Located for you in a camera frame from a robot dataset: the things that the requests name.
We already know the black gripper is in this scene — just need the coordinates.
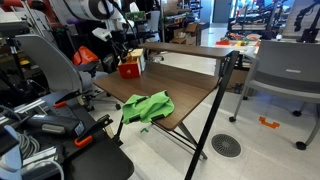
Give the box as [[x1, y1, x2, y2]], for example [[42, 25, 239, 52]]
[[109, 29, 133, 65]]

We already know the wooden box with red drawer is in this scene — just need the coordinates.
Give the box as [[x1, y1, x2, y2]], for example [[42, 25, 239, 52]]
[[117, 48, 146, 80]]

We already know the orange bag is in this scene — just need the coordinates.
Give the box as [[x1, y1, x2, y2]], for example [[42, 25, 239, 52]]
[[71, 45, 100, 67]]

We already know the green box on shelf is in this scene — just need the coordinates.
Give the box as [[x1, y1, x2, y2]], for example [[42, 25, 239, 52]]
[[126, 10, 147, 23]]

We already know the green cloth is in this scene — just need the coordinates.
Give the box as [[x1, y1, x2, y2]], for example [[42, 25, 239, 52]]
[[121, 90, 176, 126]]

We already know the brown desk with black legs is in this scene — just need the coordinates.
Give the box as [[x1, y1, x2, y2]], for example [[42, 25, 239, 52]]
[[93, 42, 241, 180]]

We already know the purple roll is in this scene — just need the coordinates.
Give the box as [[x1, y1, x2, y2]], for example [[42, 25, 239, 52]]
[[66, 17, 84, 26]]

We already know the cardboard boxes stack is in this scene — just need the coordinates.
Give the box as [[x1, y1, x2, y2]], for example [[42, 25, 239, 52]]
[[169, 22, 200, 46]]

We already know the gray office chair with wheels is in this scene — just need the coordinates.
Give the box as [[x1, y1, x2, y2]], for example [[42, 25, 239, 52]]
[[14, 34, 122, 113]]

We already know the black gray handheld device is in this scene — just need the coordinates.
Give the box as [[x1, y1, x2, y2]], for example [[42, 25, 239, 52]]
[[25, 114, 86, 137]]

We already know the black base platform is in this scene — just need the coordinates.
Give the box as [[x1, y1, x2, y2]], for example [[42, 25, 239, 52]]
[[49, 105, 135, 180]]

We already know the round metal floor drain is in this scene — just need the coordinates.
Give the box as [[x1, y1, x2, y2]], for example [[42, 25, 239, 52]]
[[210, 133, 242, 159]]

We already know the gray plastic chair with castors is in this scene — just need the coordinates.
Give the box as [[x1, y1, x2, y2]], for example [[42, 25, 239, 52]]
[[228, 39, 320, 151]]

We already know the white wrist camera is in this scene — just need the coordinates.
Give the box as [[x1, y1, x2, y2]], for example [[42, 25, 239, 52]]
[[91, 27, 113, 43]]

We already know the small black clamp orange handle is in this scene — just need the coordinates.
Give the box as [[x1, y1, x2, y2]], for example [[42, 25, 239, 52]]
[[52, 89, 82, 109]]

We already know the large black clamp orange handle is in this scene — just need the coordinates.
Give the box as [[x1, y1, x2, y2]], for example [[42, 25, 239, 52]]
[[73, 113, 115, 149]]

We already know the gray coiled cable bundle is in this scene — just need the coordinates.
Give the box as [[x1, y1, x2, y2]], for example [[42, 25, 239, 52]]
[[15, 130, 42, 160]]

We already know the orange floor bracket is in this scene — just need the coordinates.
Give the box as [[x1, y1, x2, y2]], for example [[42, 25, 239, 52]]
[[258, 115, 281, 130]]

